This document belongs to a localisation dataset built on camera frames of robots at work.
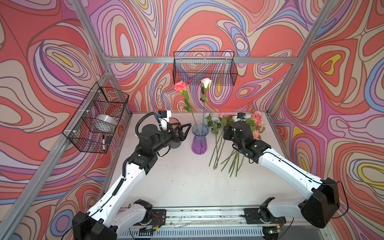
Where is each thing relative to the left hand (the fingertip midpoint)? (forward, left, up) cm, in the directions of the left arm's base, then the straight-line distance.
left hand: (187, 124), depth 67 cm
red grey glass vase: (+16, +9, -15) cm, 23 cm away
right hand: (+6, -22, -12) cm, 26 cm away
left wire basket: (+3, +46, -4) cm, 47 cm away
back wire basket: (+53, -3, -1) cm, 53 cm away
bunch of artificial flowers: (+30, -21, -33) cm, 49 cm away
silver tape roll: (+5, +41, -3) cm, 42 cm away
